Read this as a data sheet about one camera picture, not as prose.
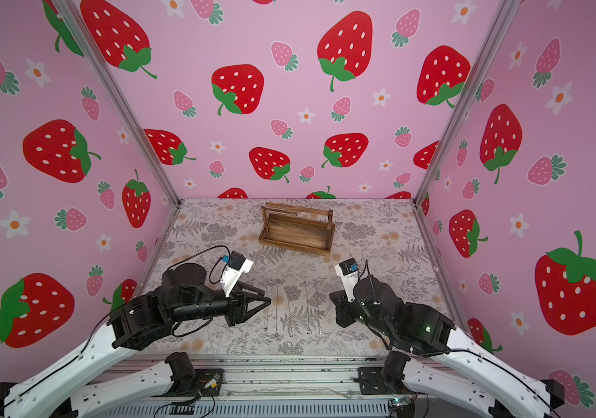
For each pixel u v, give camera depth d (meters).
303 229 1.10
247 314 0.56
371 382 0.73
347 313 0.57
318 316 0.88
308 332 0.84
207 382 0.72
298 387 0.73
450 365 0.43
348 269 0.56
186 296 0.45
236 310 0.52
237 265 0.54
